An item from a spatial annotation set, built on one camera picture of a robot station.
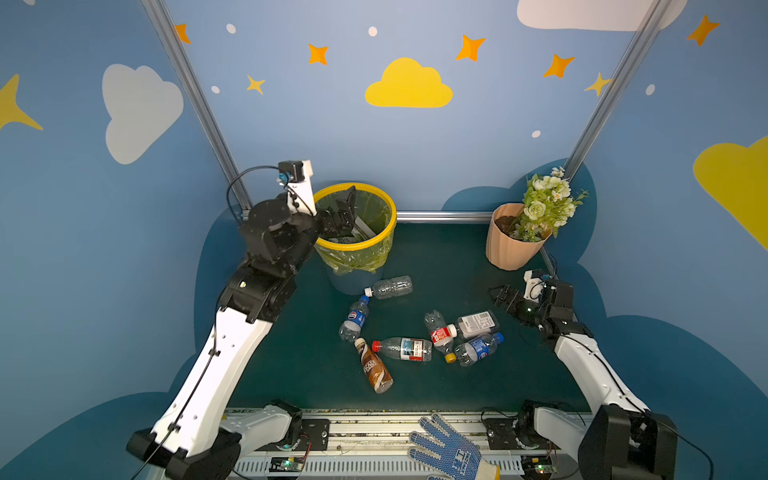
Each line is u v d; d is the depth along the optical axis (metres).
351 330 0.91
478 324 0.91
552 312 0.65
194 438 0.36
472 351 0.85
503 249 0.99
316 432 0.75
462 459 0.70
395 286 0.98
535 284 0.75
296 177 0.45
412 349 0.82
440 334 0.87
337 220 0.53
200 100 0.83
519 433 0.75
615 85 0.82
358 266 0.84
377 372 0.80
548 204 0.91
